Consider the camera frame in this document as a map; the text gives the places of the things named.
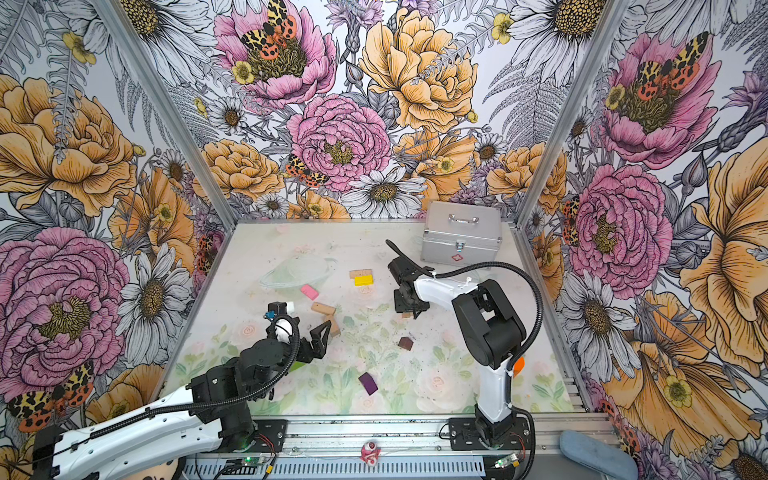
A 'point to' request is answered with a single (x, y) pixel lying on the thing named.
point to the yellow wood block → (364, 280)
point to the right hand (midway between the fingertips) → (410, 313)
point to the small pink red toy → (370, 453)
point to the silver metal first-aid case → (462, 233)
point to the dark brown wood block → (405, 343)
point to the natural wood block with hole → (323, 308)
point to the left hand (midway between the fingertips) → (314, 329)
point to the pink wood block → (309, 291)
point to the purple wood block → (368, 383)
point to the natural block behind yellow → (359, 273)
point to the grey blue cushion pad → (598, 456)
